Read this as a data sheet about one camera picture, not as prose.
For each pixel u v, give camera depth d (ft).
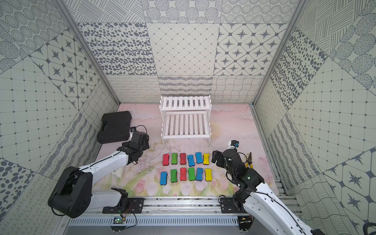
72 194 1.36
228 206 2.40
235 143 2.24
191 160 2.94
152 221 2.30
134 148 2.24
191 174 2.77
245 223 2.40
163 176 2.75
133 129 2.56
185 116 3.13
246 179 1.72
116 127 3.34
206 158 2.94
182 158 2.99
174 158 2.96
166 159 2.91
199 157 2.98
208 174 2.75
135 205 2.41
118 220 2.35
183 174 2.75
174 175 2.73
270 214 1.52
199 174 2.76
